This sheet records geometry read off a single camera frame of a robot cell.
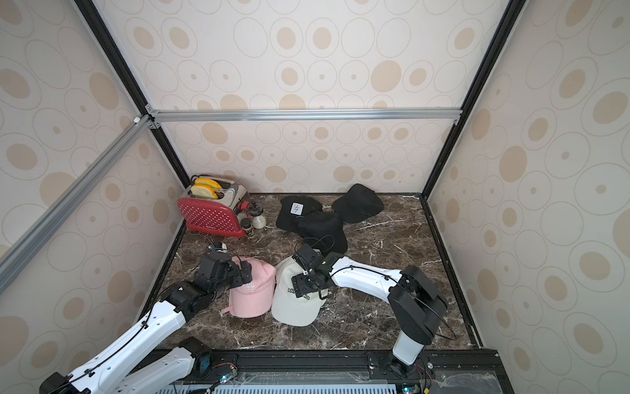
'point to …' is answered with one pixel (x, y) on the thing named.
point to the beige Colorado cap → (286, 307)
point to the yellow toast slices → (205, 188)
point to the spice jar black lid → (245, 223)
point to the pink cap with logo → (256, 298)
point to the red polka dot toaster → (221, 215)
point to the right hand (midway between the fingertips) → (301, 292)
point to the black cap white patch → (294, 206)
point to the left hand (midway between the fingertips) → (245, 267)
